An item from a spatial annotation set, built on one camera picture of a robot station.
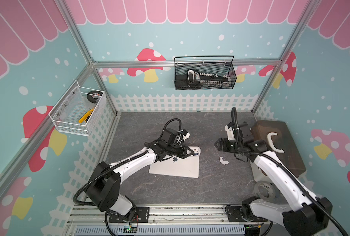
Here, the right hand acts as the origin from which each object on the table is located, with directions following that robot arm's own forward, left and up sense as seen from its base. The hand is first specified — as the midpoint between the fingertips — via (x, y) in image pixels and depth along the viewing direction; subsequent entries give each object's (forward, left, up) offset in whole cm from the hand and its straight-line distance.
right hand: (219, 144), depth 79 cm
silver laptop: (-5, +17, -18) cm, 25 cm away
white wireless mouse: (-2, +13, -2) cm, 13 cm away
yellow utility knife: (+7, +68, +15) cm, 70 cm away
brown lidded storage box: (+4, -34, 0) cm, 34 cm away
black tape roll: (+19, +67, +17) cm, 72 cm away
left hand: (-4, +15, -4) cm, 16 cm away
